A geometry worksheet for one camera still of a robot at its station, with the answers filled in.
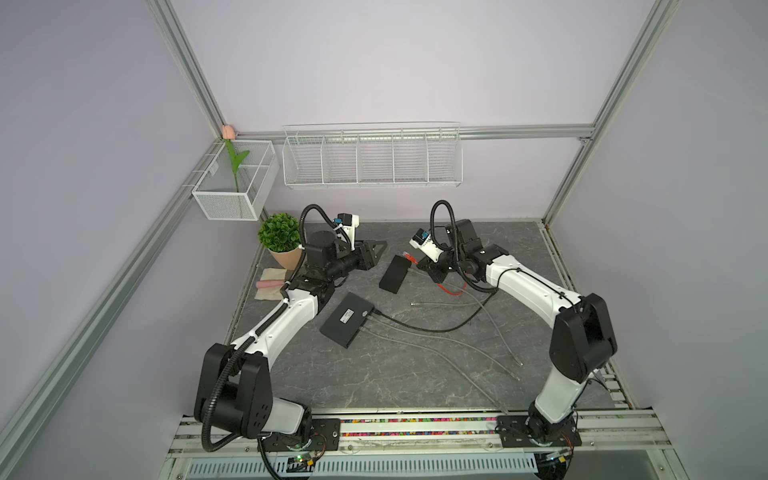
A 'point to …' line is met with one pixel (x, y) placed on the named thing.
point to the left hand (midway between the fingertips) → (390, 250)
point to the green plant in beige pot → (280, 233)
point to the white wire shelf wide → (372, 154)
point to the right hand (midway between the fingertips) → (424, 278)
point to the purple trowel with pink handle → (261, 284)
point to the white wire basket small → (238, 180)
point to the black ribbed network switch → (395, 274)
